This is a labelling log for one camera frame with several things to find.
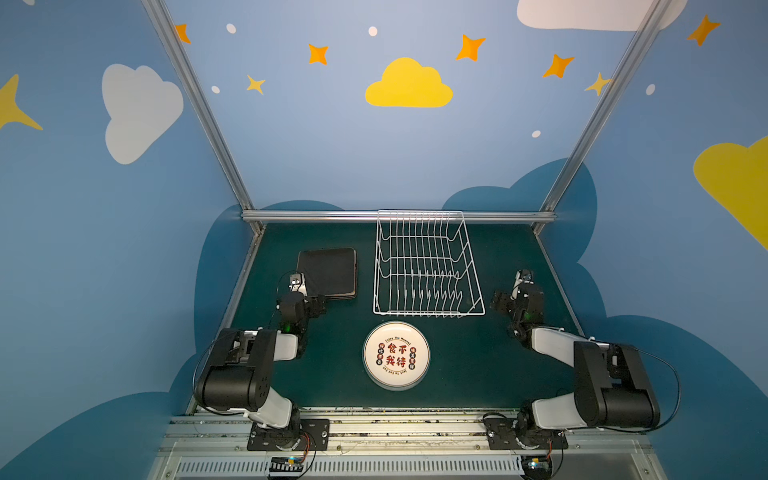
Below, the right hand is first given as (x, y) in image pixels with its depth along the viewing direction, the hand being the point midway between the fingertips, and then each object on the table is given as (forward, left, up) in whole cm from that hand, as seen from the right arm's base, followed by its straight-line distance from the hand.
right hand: (513, 290), depth 94 cm
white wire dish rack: (+13, +28, -5) cm, 31 cm away
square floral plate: (+6, +61, -3) cm, 62 cm away
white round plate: (-22, +37, -5) cm, 43 cm away
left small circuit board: (-49, +63, -9) cm, 80 cm away
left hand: (-4, +68, 0) cm, 68 cm away
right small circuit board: (-46, +1, -11) cm, 47 cm away
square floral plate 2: (-2, +56, -5) cm, 57 cm away
